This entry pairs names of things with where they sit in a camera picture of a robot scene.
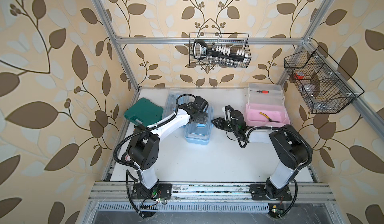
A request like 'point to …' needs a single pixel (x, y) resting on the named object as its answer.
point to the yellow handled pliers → (269, 119)
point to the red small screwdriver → (261, 91)
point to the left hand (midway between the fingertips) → (196, 115)
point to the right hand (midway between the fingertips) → (212, 121)
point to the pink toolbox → (266, 106)
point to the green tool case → (144, 112)
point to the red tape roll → (299, 75)
